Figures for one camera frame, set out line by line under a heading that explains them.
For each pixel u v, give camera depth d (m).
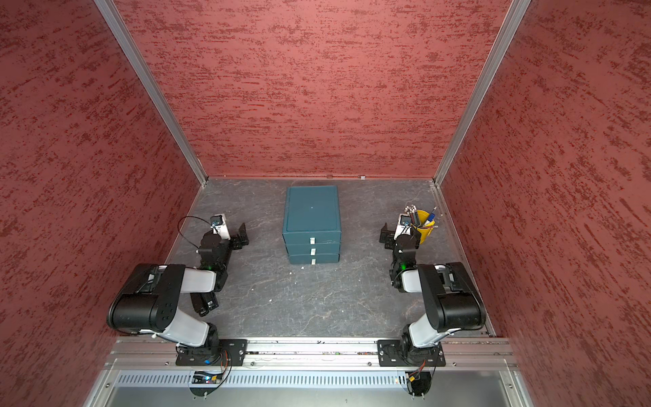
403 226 0.78
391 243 0.85
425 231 0.93
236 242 0.84
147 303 0.45
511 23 0.73
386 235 0.85
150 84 0.87
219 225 0.79
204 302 0.81
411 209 0.88
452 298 0.46
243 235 0.87
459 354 0.76
